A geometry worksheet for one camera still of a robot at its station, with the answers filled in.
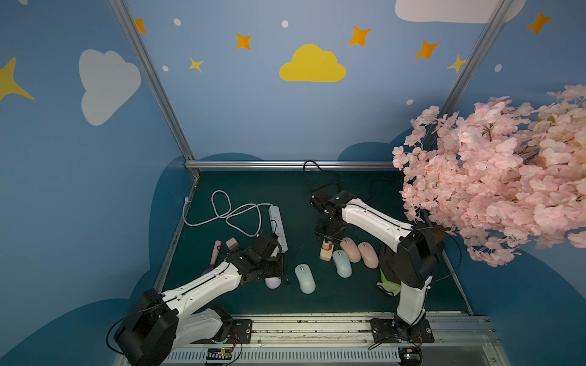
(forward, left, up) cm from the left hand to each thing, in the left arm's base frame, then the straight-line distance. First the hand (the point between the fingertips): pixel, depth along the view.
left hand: (290, 264), depth 82 cm
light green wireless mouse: (-3, -6, -4) cm, 8 cm away
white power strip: (+18, +6, -6) cm, 20 cm away
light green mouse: (+3, -21, -5) cm, 22 cm away
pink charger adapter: (+10, +24, -5) cm, 27 cm away
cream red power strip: (+7, -14, -4) cm, 16 cm away
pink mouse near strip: (+11, -24, -5) cm, 27 cm away
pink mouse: (+7, -32, -5) cm, 33 cm away
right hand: (+10, -13, +2) cm, 17 cm away
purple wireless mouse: (-5, +6, -6) cm, 10 cm away
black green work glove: (-5, -36, -4) cm, 37 cm away
